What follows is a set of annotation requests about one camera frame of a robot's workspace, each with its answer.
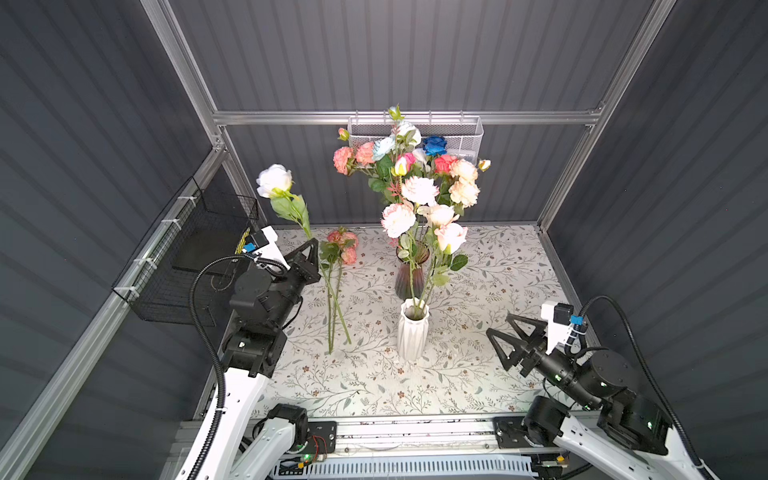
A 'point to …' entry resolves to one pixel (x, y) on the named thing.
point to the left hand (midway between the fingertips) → (317, 241)
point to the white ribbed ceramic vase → (413, 329)
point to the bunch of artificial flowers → (342, 245)
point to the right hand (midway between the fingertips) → (503, 328)
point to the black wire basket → (204, 221)
